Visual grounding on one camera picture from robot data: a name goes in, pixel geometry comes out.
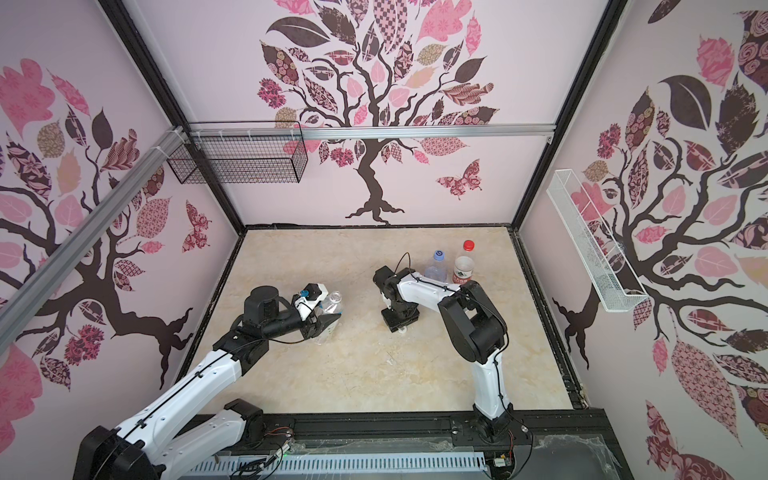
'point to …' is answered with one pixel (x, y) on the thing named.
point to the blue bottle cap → (439, 255)
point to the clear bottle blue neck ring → (438, 269)
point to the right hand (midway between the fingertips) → (401, 326)
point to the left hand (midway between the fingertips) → (331, 310)
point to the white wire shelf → (602, 260)
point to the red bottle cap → (468, 245)
